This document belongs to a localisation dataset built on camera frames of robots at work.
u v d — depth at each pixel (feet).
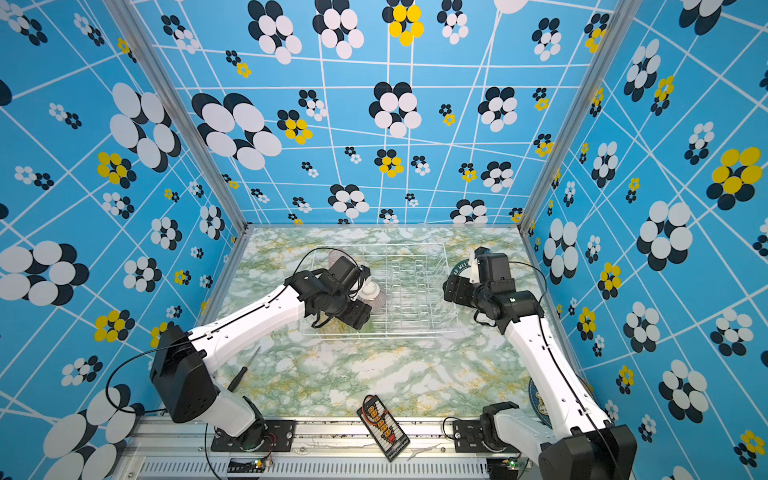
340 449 2.37
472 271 2.26
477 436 2.38
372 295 3.01
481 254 2.27
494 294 1.85
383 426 2.42
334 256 3.63
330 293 1.91
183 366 1.35
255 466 2.30
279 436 2.41
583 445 1.23
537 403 2.58
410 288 3.34
